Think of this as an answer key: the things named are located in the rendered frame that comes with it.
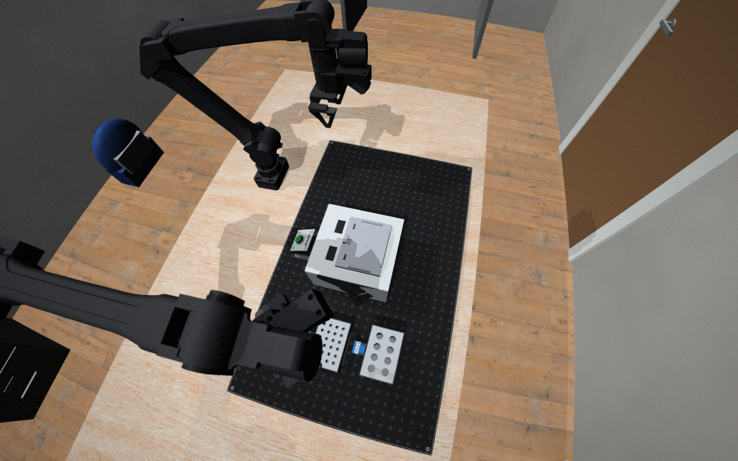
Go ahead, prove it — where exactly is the grey mixer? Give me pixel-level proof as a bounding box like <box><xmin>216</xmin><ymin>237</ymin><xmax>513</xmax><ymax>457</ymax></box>
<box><xmin>290</xmin><ymin>204</ymin><xmax>404</xmax><ymax>302</ymax></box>

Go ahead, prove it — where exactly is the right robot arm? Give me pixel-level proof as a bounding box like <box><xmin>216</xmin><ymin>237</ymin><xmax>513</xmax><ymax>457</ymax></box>
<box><xmin>0</xmin><ymin>236</ymin><xmax>334</xmax><ymax>381</ymax></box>

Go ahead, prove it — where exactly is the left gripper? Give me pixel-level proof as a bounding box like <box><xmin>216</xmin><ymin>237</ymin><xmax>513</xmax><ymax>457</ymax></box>
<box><xmin>308</xmin><ymin>66</ymin><xmax>348</xmax><ymax>128</ymax></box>

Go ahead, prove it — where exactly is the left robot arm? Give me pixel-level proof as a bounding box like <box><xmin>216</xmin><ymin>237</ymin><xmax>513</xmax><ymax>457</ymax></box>
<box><xmin>140</xmin><ymin>0</ymin><xmax>372</xmax><ymax>186</ymax></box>

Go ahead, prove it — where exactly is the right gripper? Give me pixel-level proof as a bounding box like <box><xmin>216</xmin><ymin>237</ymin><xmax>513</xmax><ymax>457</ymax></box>
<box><xmin>255</xmin><ymin>294</ymin><xmax>301</xmax><ymax>388</ymax></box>

